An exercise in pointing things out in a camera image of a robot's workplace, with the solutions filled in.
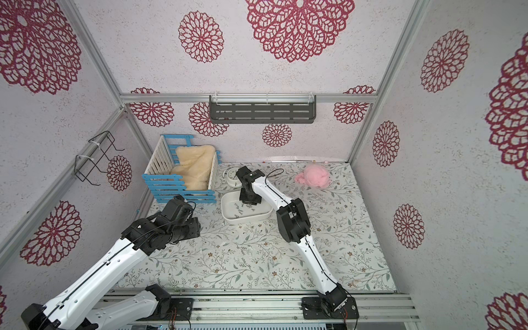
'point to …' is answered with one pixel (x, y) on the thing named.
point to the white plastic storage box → (234, 211)
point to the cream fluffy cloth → (195, 164)
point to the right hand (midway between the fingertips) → (252, 200)
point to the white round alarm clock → (229, 174)
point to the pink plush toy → (314, 175)
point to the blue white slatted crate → (168, 188)
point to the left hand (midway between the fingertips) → (193, 228)
